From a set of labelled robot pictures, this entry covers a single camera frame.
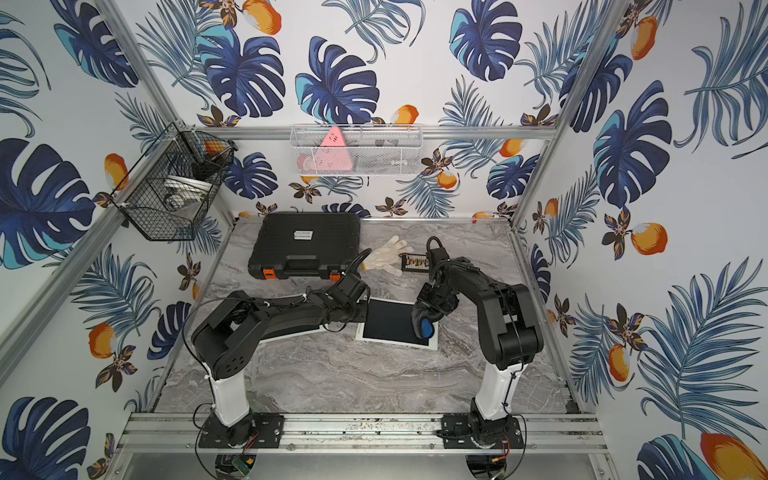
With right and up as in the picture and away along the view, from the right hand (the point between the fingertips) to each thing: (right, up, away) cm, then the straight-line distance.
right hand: (424, 309), depth 94 cm
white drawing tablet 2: (-40, -7, -6) cm, 41 cm away
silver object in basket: (-67, +34, -15) cm, 77 cm away
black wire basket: (-77, +49, 0) cm, 91 cm away
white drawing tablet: (-11, -3, -1) cm, 12 cm away
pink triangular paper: (-28, +48, -4) cm, 55 cm away
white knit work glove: (-13, +16, +15) cm, 26 cm away
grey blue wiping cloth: (-1, -2, -6) cm, 7 cm away
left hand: (-19, -2, +1) cm, 20 cm away
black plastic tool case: (-41, +21, +12) cm, 47 cm away
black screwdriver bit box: (-2, +15, +12) cm, 19 cm away
